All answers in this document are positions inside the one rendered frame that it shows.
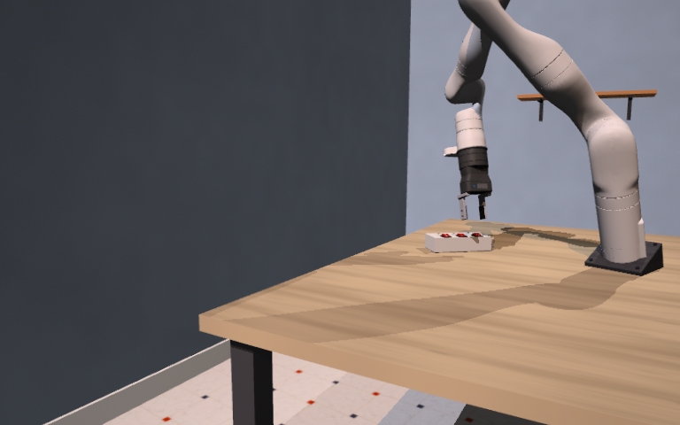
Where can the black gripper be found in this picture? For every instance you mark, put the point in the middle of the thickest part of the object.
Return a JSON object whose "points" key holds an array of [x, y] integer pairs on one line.
{"points": [[473, 163]]}

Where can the white power strip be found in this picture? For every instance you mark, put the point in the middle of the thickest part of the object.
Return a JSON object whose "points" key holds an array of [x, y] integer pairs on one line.
{"points": [[444, 242]]}

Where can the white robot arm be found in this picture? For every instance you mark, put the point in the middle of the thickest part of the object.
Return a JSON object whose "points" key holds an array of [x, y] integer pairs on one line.
{"points": [[552, 72]]}

